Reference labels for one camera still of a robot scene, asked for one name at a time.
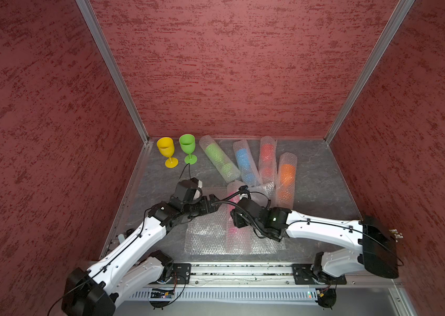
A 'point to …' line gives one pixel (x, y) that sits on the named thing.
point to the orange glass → (286, 180)
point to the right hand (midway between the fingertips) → (236, 216)
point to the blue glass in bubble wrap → (250, 174)
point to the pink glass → (239, 239)
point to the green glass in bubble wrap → (223, 164)
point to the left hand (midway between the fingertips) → (212, 209)
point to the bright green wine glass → (187, 144)
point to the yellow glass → (166, 147)
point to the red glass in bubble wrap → (268, 172)
